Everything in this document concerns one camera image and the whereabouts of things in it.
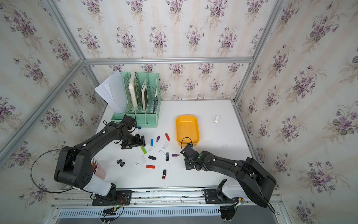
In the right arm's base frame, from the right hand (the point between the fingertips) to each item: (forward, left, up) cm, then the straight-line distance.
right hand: (190, 163), depth 86 cm
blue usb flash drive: (+14, +27, +1) cm, 30 cm away
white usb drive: (+12, +17, +1) cm, 21 cm away
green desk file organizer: (+43, +34, +18) cm, 58 cm away
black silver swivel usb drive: (+4, +15, +1) cm, 16 cm away
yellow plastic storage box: (+24, +2, +1) cm, 25 cm away
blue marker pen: (+23, +36, +5) cm, 43 cm away
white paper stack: (+41, +54, +23) cm, 72 cm away
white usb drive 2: (-1, +33, +1) cm, 33 cm away
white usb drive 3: (+2, +30, 0) cm, 30 cm away
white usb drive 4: (+7, +19, 0) cm, 20 cm away
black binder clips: (-2, +42, +3) cm, 42 cm away
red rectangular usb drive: (-3, +25, +1) cm, 25 cm away
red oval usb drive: (+19, +16, +1) cm, 25 cm away
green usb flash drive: (+8, +31, +1) cm, 32 cm away
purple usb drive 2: (+5, +10, +1) cm, 11 cm away
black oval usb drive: (+3, +25, +1) cm, 25 cm away
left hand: (+8, +32, +7) cm, 33 cm away
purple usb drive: (+17, +23, +1) cm, 28 cm away
